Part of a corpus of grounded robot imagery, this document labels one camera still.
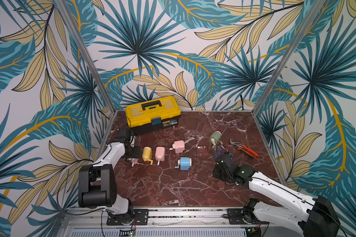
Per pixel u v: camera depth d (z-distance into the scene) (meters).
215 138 0.95
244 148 0.98
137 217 0.73
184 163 0.84
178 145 0.93
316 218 0.39
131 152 0.78
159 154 0.88
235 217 0.74
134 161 0.89
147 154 0.88
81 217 0.75
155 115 0.97
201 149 0.98
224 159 0.62
